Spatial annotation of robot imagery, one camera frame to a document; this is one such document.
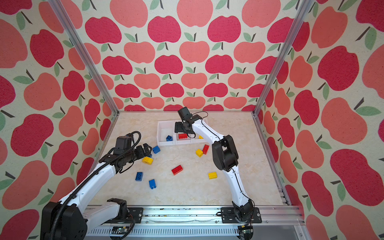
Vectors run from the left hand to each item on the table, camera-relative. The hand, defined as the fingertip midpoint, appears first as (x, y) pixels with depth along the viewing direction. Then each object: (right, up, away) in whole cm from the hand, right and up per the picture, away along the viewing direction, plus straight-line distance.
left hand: (148, 151), depth 85 cm
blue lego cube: (+1, -1, +14) cm, 14 cm away
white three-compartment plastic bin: (+8, +8, +18) cm, 21 cm away
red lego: (+35, -1, +14) cm, 37 cm away
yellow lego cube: (+30, -3, +11) cm, 33 cm away
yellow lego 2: (+38, -15, +1) cm, 40 cm away
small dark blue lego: (+10, +6, +16) cm, 20 cm away
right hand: (+20, +13, +14) cm, 27 cm away
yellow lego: (-2, -7, +6) cm, 9 cm away
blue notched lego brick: (+3, -18, -1) cm, 18 cm away
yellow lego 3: (+29, +9, -15) cm, 35 cm away
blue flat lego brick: (-6, -15, +1) cm, 16 cm away
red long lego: (+16, -12, +3) cm, 20 cm away
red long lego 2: (+19, +7, +18) cm, 27 cm away
